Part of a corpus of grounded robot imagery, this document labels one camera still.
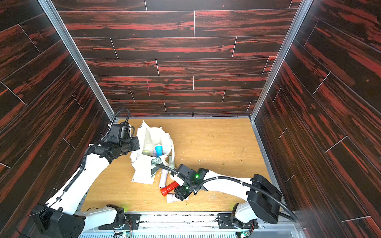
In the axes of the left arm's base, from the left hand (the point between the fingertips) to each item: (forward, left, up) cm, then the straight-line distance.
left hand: (138, 142), depth 79 cm
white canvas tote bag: (-15, -6, -1) cm, 16 cm away
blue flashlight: (+3, -8, -13) cm, 16 cm away
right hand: (-19, -24, -18) cm, 35 cm away
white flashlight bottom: (-23, -18, -19) cm, 35 cm away
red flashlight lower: (-19, -14, -19) cm, 31 cm away
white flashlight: (-13, -12, -20) cm, 26 cm away
